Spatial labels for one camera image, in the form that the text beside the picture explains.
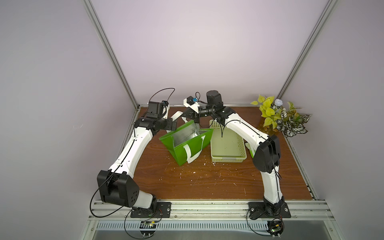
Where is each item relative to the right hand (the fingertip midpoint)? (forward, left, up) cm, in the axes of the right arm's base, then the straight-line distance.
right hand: (180, 110), depth 75 cm
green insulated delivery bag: (-13, -3, -10) cm, 17 cm away
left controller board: (-47, +15, -35) cm, 61 cm away
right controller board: (-45, -47, -34) cm, 74 cm away
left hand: (+1, +7, -8) cm, 11 cm away
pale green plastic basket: (-3, -27, -31) cm, 41 cm away
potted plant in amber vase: (+1, -58, -9) cm, 58 cm away
